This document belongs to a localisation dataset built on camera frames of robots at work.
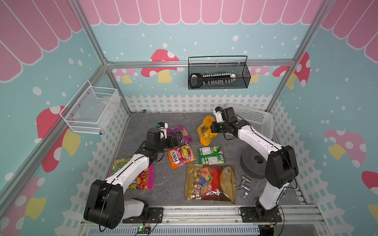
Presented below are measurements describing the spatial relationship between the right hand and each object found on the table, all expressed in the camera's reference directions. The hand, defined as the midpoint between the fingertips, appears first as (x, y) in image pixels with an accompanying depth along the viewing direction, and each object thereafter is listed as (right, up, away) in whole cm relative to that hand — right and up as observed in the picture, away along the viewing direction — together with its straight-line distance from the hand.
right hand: (210, 125), depth 90 cm
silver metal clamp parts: (+19, -35, -9) cm, 41 cm away
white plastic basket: (+42, +4, +21) cm, 47 cm away
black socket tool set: (-8, +28, -1) cm, 29 cm away
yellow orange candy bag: (-3, -3, +6) cm, 7 cm away
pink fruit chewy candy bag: (-38, -32, -5) cm, 50 cm away
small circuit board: (-36, -52, -17) cm, 66 cm away
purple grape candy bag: (-15, -8, +10) cm, 20 cm away
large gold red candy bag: (-1, -32, -9) cm, 33 cm away
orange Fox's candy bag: (-18, -19, +4) cm, 27 cm away
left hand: (-19, -8, -5) cm, 22 cm away
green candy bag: (+1, -19, +4) cm, 20 cm away
